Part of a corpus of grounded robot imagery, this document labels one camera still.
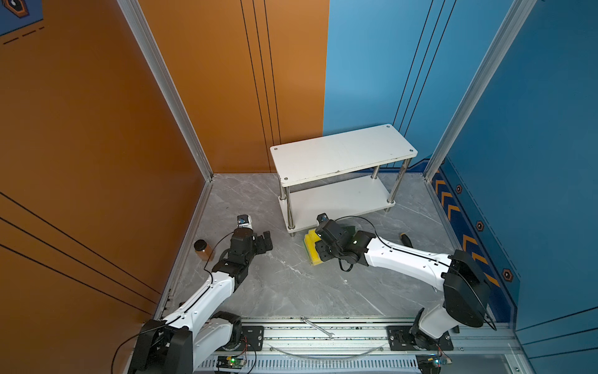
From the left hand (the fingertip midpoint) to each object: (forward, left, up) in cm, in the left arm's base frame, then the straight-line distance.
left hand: (259, 232), depth 87 cm
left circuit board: (-39, +5, -12) cm, 41 cm away
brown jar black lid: (-6, +20, -3) cm, 21 cm away
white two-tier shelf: (+6, -24, +22) cm, 34 cm away
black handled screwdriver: (+2, -59, -8) cm, 59 cm away
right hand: (-5, -23, 0) cm, 24 cm away
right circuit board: (-39, -56, -11) cm, 69 cm away
